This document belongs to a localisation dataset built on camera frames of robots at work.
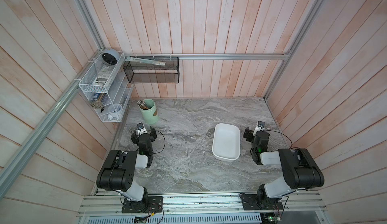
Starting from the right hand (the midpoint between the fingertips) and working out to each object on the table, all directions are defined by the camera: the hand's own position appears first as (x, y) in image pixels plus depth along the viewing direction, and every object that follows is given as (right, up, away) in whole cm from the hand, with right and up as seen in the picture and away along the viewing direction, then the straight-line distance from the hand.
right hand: (255, 127), depth 94 cm
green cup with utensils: (-69, +12, +2) cm, 70 cm away
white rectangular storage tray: (-18, -10, +1) cm, 21 cm away
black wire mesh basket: (-69, +40, +12) cm, 80 cm away
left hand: (-71, -1, -1) cm, 71 cm away
